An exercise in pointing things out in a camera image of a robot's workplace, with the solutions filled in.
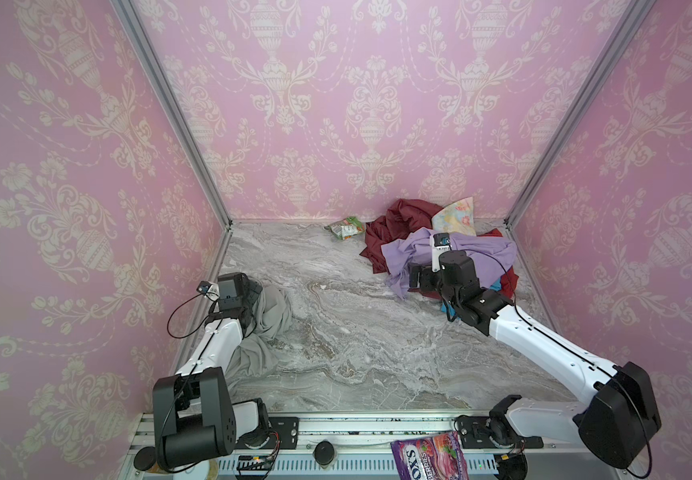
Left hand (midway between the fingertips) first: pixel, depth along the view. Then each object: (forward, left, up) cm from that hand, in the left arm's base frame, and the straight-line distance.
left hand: (247, 293), depth 89 cm
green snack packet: (+33, -29, -6) cm, 44 cm away
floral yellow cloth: (+35, -70, 0) cm, 79 cm away
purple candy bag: (-39, -52, -6) cm, 66 cm away
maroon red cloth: (+35, -51, -1) cm, 62 cm away
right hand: (+4, -52, +13) cm, 53 cm away
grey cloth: (-6, -9, -1) cm, 11 cm away
